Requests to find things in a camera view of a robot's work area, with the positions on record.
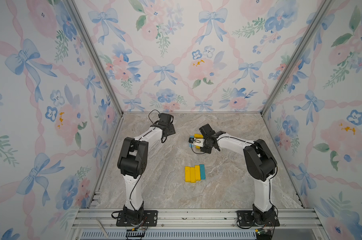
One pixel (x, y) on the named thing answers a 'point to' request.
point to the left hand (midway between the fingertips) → (170, 129)
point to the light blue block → (192, 145)
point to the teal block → (203, 175)
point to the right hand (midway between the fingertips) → (205, 143)
